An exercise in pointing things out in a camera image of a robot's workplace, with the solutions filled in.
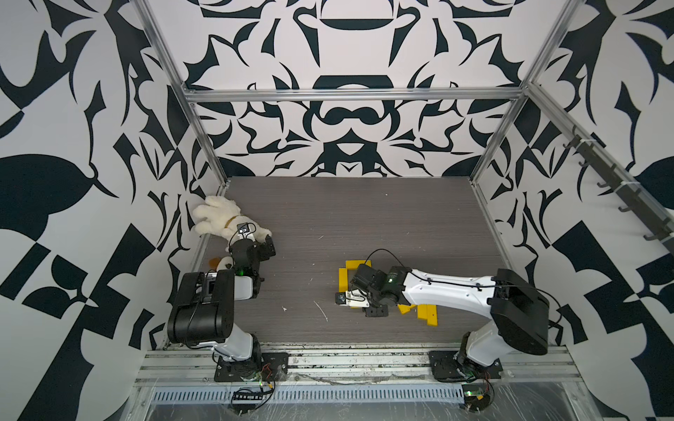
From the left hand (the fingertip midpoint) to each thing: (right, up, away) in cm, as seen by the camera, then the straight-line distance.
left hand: (251, 235), depth 94 cm
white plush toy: (-11, +7, +2) cm, 13 cm away
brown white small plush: (-8, -9, -3) cm, 13 cm away
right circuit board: (+68, -41, -23) cm, 82 cm away
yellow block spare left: (+57, -23, -11) cm, 62 cm away
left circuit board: (+7, -42, -25) cm, 49 cm away
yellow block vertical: (+52, -22, -9) cm, 57 cm away
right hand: (+39, -18, -10) cm, 44 cm away
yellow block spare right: (+60, -23, -11) cm, 65 cm away
